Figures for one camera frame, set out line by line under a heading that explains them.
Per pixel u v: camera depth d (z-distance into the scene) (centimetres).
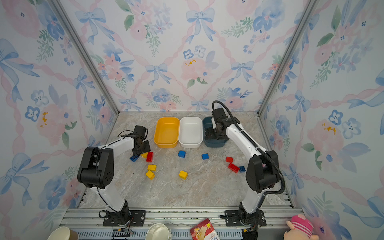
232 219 73
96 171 49
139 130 83
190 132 110
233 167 90
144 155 94
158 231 71
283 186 42
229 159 95
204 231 68
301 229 66
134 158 94
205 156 98
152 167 90
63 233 64
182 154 97
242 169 89
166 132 109
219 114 70
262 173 47
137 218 74
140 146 78
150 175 86
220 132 64
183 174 87
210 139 90
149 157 93
